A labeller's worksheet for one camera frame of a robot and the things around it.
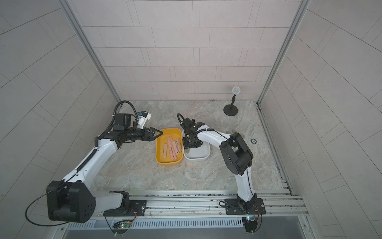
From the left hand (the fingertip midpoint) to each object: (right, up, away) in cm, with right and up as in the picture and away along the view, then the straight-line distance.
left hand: (160, 131), depth 78 cm
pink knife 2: (+8, -9, +15) cm, 19 cm away
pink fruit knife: (0, -13, +13) cm, 18 cm away
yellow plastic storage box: (+6, -3, +18) cm, 19 cm away
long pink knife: (+6, -15, +10) cm, 19 cm away
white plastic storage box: (+22, -15, +10) cm, 28 cm away
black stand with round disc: (+46, +12, +33) cm, 58 cm away
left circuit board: (-13, -40, -13) cm, 44 cm away
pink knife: (+6, -12, +13) cm, 18 cm away
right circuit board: (+45, -41, -10) cm, 62 cm away
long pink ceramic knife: (+3, -12, +13) cm, 18 cm away
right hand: (+14, -11, +13) cm, 22 cm away
